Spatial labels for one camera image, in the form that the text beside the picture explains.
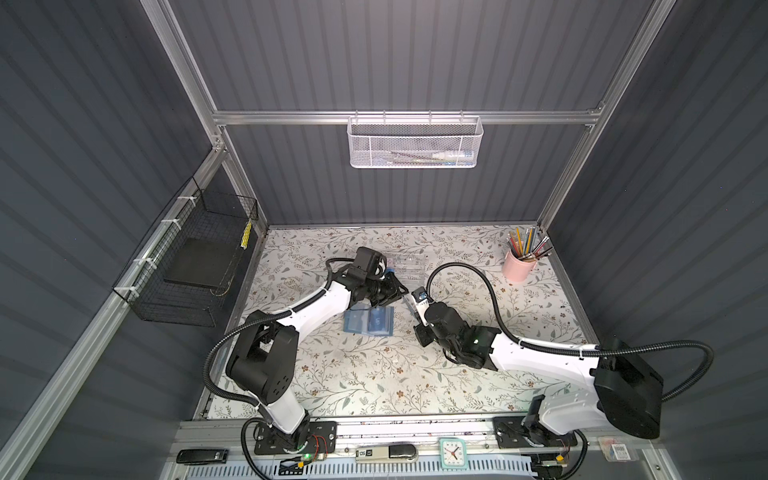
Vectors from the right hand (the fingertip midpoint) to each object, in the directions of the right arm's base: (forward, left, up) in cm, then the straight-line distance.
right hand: (418, 316), depth 83 cm
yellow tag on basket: (+16, +48, +16) cm, 53 cm away
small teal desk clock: (-31, -7, -9) cm, 33 cm away
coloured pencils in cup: (+27, -37, -2) cm, 46 cm away
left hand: (+7, +2, +2) cm, 8 cm away
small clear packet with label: (-30, -45, -10) cm, 55 cm away
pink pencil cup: (+21, -35, -7) cm, 41 cm away
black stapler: (-32, +52, -8) cm, 62 cm away
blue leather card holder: (+3, +13, -9) cm, 16 cm away
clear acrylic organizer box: (+25, +1, -12) cm, 27 cm away
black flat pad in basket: (+7, +56, +17) cm, 59 cm away
